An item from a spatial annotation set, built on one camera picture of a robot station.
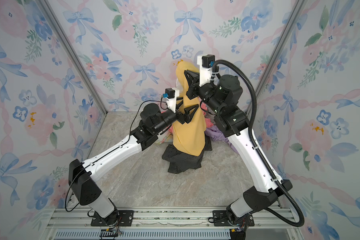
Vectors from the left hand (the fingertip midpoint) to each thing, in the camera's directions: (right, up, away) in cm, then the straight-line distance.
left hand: (192, 99), depth 63 cm
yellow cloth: (-1, -16, +9) cm, 18 cm away
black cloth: (-5, -30, +18) cm, 35 cm away
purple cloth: (+18, -16, +33) cm, 41 cm away
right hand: (-3, +9, -9) cm, 13 cm away
